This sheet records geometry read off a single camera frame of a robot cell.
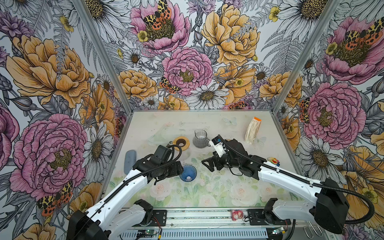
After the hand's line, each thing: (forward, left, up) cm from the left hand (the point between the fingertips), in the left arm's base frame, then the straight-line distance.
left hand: (176, 176), depth 78 cm
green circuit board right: (-23, -50, -9) cm, 56 cm away
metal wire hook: (-26, -62, -9) cm, 68 cm away
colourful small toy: (+12, -58, -8) cm, 60 cm away
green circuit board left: (-22, +11, -10) cm, 27 cm away
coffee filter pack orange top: (+30, -48, -1) cm, 57 cm away
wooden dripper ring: (+20, -3, +2) cm, 20 cm away
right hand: (+5, -17, +5) cm, 19 cm away
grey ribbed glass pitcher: (+30, -14, -11) cm, 34 cm away
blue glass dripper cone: (+5, -6, -9) cm, 12 cm away
